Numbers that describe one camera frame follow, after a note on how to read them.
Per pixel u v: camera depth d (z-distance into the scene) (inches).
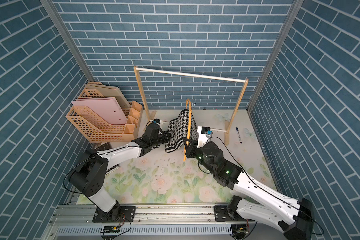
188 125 27.2
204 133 23.2
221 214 28.9
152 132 27.3
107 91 37.3
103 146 38.2
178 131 31.6
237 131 42.6
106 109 36.5
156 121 32.4
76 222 28.9
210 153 19.6
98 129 35.2
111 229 28.3
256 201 18.7
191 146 23.1
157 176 34.1
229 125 39.0
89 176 18.2
